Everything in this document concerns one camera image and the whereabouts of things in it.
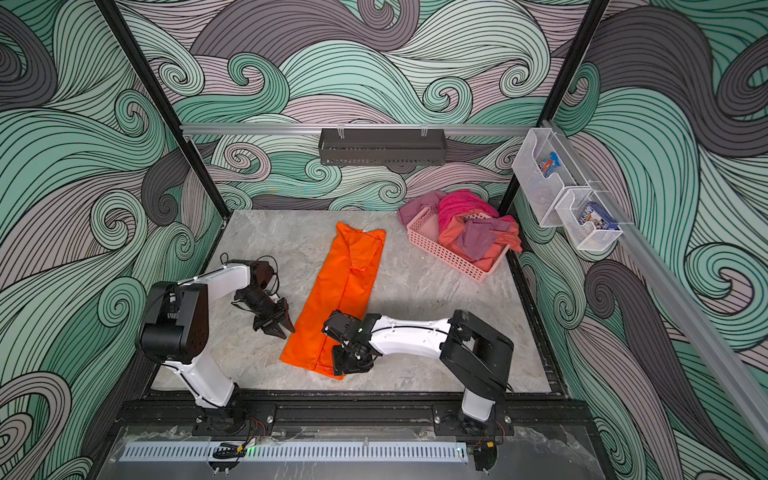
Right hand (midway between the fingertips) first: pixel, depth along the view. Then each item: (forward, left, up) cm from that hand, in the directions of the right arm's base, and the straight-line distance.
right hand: (342, 370), depth 80 cm
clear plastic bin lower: (+20, -59, +31) cm, 70 cm away
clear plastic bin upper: (+39, -57, +28) cm, 75 cm away
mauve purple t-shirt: (+61, -24, +2) cm, 65 cm away
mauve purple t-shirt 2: (+44, -46, +4) cm, 63 cm away
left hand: (+10, +15, +2) cm, 19 cm away
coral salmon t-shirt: (+41, -54, +5) cm, 69 cm away
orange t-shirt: (+28, +1, 0) cm, 28 cm away
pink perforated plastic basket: (+49, -28, +1) cm, 57 cm away
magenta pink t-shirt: (+57, -40, +9) cm, 70 cm away
